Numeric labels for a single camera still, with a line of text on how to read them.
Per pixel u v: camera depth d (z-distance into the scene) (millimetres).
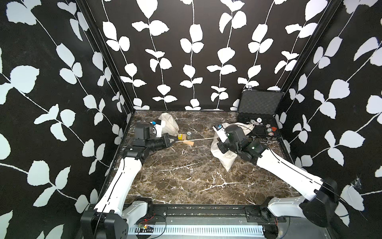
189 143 1012
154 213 731
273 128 1074
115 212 389
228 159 875
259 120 1143
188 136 1001
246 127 974
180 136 1020
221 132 662
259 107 1108
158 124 689
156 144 648
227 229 701
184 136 1022
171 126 1016
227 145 674
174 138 725
